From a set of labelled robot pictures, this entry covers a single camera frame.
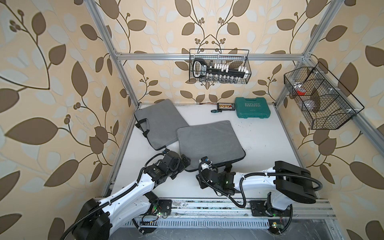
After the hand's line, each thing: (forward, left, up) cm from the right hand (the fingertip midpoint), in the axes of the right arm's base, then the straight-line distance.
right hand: (197, 176), depth 83 cm
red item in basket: (+33, -58, +31) cm, 74 cm away
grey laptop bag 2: (+22, -12, +1) cm, 25 cm away
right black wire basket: (+23, -65, +32) cm, 76 cm away
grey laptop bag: (+38, +26, +2) cm, 46 cm away
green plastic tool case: (+49, -40, +2) cm, 64 cm away
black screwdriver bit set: (+55, -21, -1) cm, 59 cm away
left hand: (+6, +6, +6) cm, 10 cm away
